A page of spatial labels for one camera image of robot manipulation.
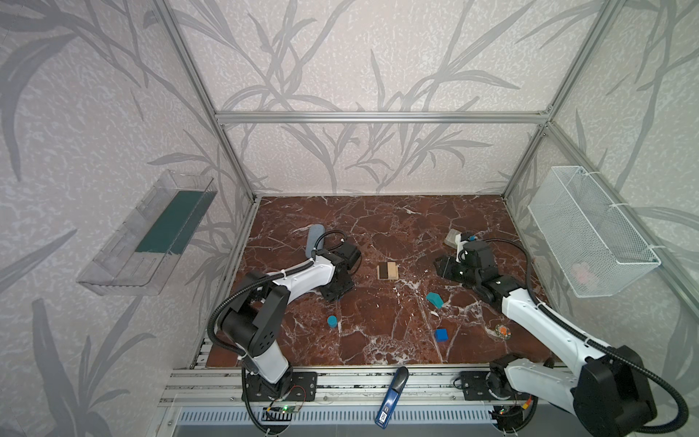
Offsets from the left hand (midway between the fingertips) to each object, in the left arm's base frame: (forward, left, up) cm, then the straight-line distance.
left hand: (348, 284), depth 91 cm
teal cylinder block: (-12, +4, -1) cm, 13 cm away
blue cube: (-16, -29, 0) cm, 33 cm away
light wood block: (+6, -15, -1) cm, 16 cm away
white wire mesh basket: (-5, -60, +32) cm, 68 cm away
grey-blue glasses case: (+22, +14, -1) cm, 26 cm away
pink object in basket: (-4, -65, +19) cm, 68 cm away
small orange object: (-15, -49, -1) cm, 51 cm away
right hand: (+6, -29, +11) cm, 32 cm away
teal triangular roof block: (-5, -29, 0) cm, 29 cm away
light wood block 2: (+6, -17, -2) cm, 18 cm away
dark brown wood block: (+6, -12, -1) cm, 14 cm away
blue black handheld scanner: (-32, -13, +3) cm, 35 cm away
